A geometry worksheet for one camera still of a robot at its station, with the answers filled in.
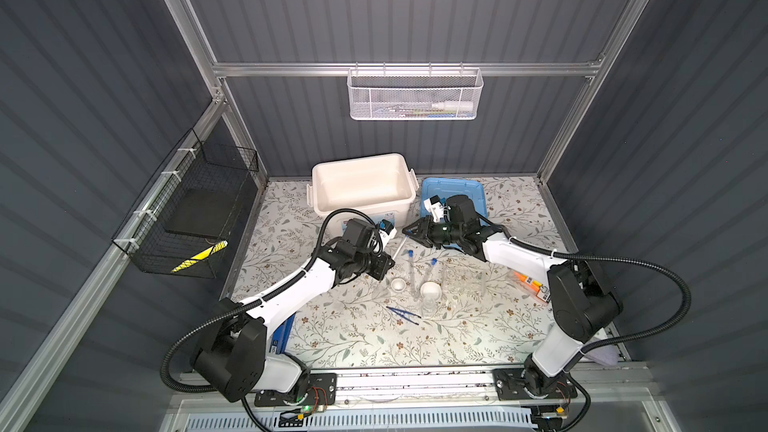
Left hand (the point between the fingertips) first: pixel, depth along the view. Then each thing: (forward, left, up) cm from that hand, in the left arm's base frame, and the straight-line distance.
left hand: (392, 261), depth 84 cm
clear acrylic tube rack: (-2, -22, -11) cm, 25 cm away
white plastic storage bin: (+35, +3, -4) cm, 35 cm away
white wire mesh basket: (+73, -14, +10) cm, 75 cm away
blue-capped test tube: (+3, -2, +2) cm, 4 cm away
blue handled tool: (-15, +31, -9) cm, 36 cm away
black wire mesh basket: (+4, +50, +17) cm, 53 cm away
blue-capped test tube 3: (+5, -14, -11) cm, 19 cm away
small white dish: (-2, -2, -11) cm, 11 cm away
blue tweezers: (-11, -3, -12) cm, 16 cm away
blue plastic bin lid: (+38, -24, -11) cm, 46 cm away
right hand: (+6, -4, +4) cm, 9 cm away
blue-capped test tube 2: (+2, -7, -11) cm, 13 cm away
